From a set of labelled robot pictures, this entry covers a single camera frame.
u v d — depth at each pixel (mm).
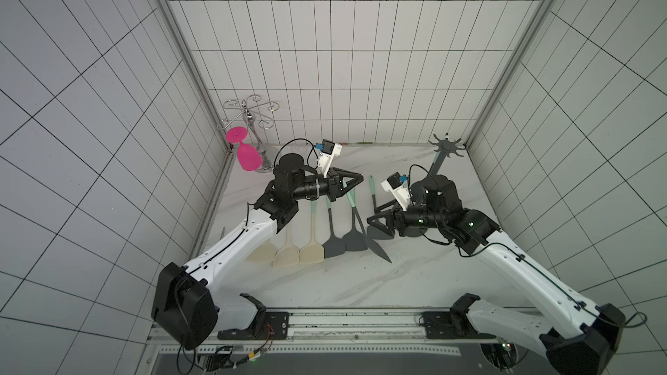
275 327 722
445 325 700
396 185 601
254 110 926
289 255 846
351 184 655
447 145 659
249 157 950
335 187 599
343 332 726
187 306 389
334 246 876
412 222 598
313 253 858
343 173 643
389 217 598
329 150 608
